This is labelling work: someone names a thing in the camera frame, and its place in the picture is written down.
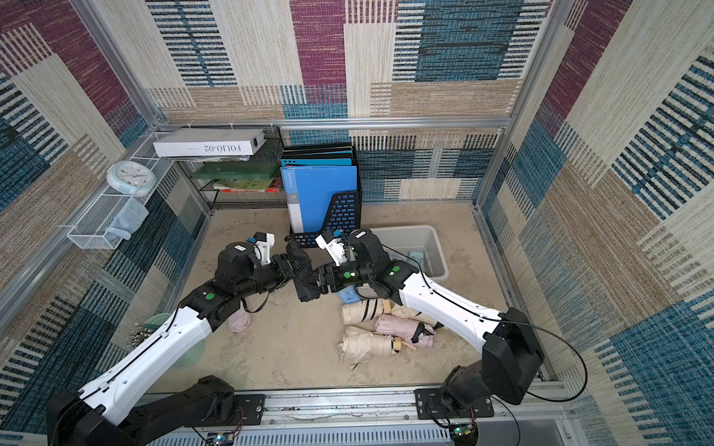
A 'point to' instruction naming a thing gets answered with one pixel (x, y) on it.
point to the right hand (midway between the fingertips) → (306, 279)
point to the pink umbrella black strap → (416, 332)
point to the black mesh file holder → (346, 208)
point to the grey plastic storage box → (418, 246)
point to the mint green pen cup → (157, 322)
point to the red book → (268, 190)
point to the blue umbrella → (349, 295)
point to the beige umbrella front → (359, 346)
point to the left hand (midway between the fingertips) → (306, 261)
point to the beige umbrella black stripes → (362, 312)
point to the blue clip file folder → (309, 190)
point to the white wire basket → (90, 233)
